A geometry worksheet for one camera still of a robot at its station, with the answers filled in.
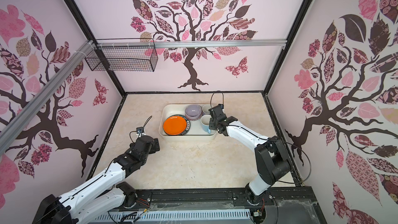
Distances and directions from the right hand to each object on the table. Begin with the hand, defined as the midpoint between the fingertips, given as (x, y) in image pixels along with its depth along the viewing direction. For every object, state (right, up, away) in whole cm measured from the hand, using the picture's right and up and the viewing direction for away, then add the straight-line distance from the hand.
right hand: (215, 121), depth 91 cm
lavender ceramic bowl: (-14, +5, +12) cm, 19 cm away
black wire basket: (-58, +42, +4) cm, 71 cm away
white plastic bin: (-12, -8, +7) cm, 16 cm away
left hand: (-37, -11, -7) cm, 40 cm away
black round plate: (-17, -3, +9) cm, 20 cm away
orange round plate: (-26, -3, +6) cm, 27 cm away
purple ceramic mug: (-6, +7, +10) cm, 13 cm away
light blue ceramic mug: (-6, 0, +4) cm, 7 cm away
